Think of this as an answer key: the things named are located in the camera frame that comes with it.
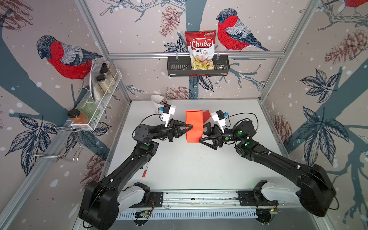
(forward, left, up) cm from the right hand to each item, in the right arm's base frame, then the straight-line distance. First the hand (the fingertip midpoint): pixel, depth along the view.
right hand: (199, 136), depth 61 cm
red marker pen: (-5, +31, -33) cm, 45 cm away
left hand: (+1, +3, +5) cm, 6 cm away
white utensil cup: (+44, +32, -22) cm, 58 cm away
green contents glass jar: (+14, +56, +2) cm, 58 cm away
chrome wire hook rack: (-6, +57, +3) cm, 57 cm away
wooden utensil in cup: (+45, +26, -24) cm, 57 cm away
